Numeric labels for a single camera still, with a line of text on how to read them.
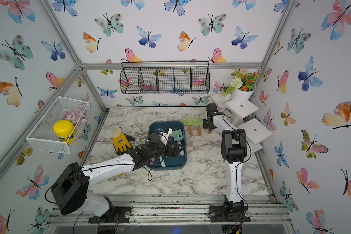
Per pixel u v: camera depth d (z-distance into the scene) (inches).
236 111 35.4
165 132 28.0
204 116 46.2
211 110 33.5
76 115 27.4
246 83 32.7
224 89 40.4
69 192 16.6
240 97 35.1
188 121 45.0
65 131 25.1
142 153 25.3
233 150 23.3
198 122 45.0
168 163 35.4
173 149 27.9
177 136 39.9
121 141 39.4
